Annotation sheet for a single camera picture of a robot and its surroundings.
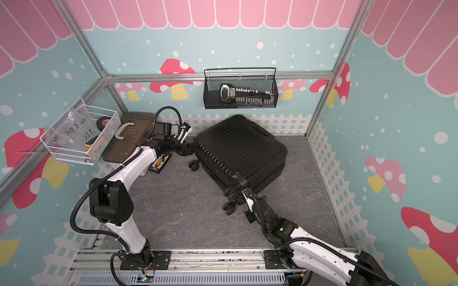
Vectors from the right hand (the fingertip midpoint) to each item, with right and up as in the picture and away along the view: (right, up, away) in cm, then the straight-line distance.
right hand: (247, 200), depth 82 cm
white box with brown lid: (-61, +36, +15) cm, 72 cm away
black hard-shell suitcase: (-2, +21, +1) cm, 21 cm away
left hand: (-30, +26, +8) cm, 40 cm away
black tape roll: (-66, +36, -3) cm, 75 cm away
